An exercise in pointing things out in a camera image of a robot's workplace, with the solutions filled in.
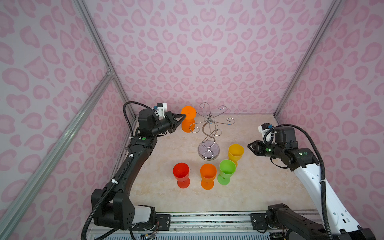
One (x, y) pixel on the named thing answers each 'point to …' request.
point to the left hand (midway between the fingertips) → (186, 113)
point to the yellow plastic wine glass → (235, 152)
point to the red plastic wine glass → (181, 171)
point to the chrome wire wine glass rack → (208, 149)
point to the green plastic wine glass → (227, 169)
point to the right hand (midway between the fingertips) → (251, 144)
